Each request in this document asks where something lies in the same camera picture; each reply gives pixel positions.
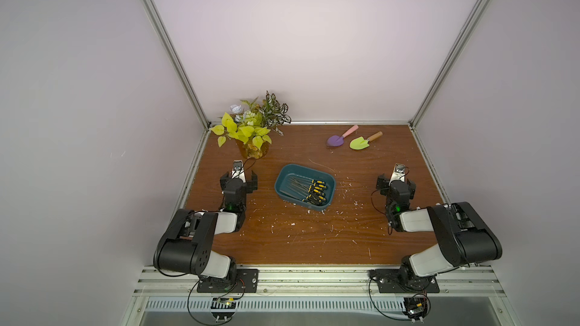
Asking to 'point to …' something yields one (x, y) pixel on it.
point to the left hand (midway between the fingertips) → (242, 169)
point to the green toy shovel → (360, 143)
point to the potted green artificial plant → (248, 124)
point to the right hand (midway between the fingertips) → (399, 173)
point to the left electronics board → (223, 303)
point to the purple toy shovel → (336, 141)
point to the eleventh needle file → (316, 184)
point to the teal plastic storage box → (286, 173)
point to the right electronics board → (415, 308)
